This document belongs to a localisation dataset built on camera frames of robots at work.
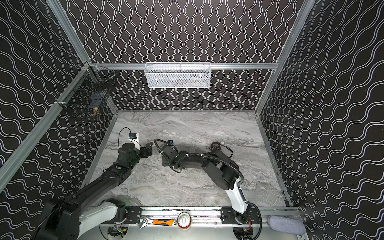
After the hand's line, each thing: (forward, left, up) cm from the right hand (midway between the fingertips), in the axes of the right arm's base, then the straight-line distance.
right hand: (168, 159), depth 95 cm
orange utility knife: (-34, -2, +1) cm, 34 cm away
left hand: (+2, +9, +15) cm, 17 cm away
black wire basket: (+35, +51, +29) cm, 69 cm away
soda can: (-34, -13, +11) cm, 38 cm away
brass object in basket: (+14, +38, +30) cm, 51 cm away
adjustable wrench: (-34, +8, +2) cm, 34 cm away
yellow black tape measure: (+9, -31, +2) cm, 32 cm away
